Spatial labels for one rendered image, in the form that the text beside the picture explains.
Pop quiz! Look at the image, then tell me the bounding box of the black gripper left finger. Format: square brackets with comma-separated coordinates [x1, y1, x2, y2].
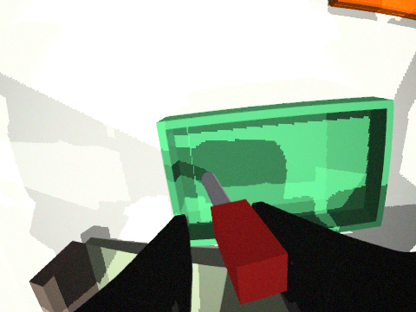
[74, 214, 193, 312]

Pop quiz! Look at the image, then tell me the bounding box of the green tray floor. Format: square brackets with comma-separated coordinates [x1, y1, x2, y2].
[173, 110, 371, 225]

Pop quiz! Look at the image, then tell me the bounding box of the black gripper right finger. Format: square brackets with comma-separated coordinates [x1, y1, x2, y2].
[250, 201, 416, 312]

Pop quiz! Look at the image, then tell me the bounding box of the red-headed pin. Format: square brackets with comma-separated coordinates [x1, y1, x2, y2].
[201, 172, 288, 305]

